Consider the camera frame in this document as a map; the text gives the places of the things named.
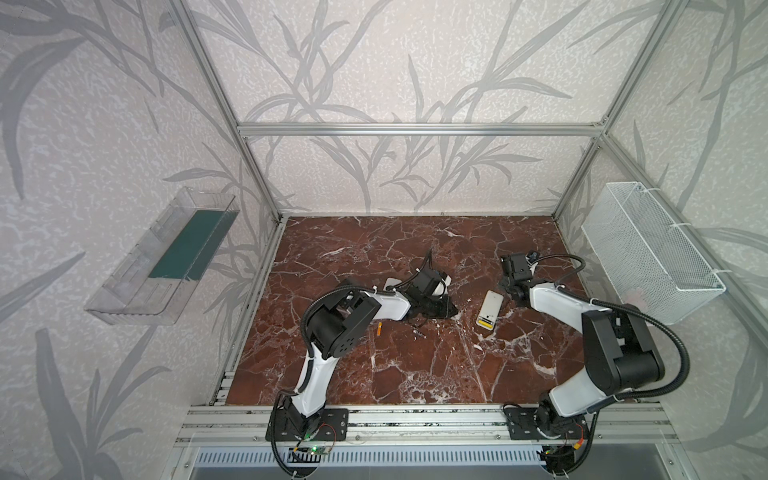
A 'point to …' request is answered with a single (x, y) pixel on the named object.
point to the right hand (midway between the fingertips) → (513, 272)
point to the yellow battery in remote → (488, 325)
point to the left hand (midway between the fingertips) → (461, 304)
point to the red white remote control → (390, 281)
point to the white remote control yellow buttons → (490, 309)
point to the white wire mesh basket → (649, 260)
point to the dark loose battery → (419, 333)
